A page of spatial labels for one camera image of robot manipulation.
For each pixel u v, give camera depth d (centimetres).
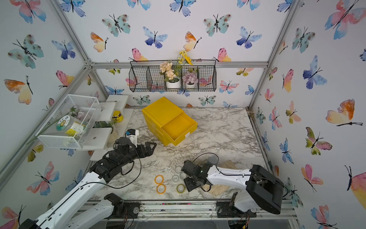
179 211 76
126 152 58
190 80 87
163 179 84
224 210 73
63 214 41
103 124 95
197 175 62
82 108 82
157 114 87
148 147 67
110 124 95
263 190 42
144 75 98
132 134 67
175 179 84
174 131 86
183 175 85
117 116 105
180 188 81
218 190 80
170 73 81
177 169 88
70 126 63
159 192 79
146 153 68
